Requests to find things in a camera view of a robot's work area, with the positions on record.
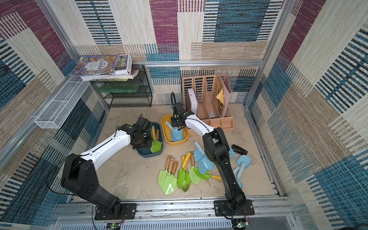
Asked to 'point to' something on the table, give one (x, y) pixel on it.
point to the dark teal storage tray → (147, 152)
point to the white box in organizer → (192, 103)
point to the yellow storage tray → (166, 130)
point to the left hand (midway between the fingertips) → (148, 144)
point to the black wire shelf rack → (137, 91)
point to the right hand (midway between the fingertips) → (174, 121)
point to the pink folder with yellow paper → (224, 95)
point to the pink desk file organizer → (210, 107)
